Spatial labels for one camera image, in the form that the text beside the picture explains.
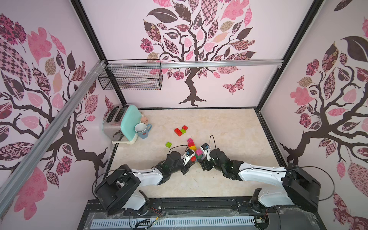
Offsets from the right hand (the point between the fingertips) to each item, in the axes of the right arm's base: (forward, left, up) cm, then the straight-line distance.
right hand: (202, 155), depth 85 cm
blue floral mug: (+20, +40, +1) cm, 44 cm away
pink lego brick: (0, +2, +4) cm, 5 cm away
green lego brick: (-2, +2, +1) cm, 3 cm away
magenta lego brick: (+14, +7, -5) cm, 17 cm away
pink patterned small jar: (+26, +39, +4) cm, 47 cm away
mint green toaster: (+19, +53, +10) cm, 57 cm away
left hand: (-3, +6, -4) cm, 8 cm away
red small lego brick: (+27, +10, -7) cm, 29 cm away
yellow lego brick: (+8, +5, -6) cm, 11 cm away
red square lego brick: (-6, +6, +8) cm, 11 cm away
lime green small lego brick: (+24, +12, -7) cm, 27 cm away
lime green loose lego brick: (+12, +22, -6) cm, 25 cm away
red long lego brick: (+22, +15, -6) cm, 28 cm away
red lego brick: (+11, +6, -5) cm, 14 cm away
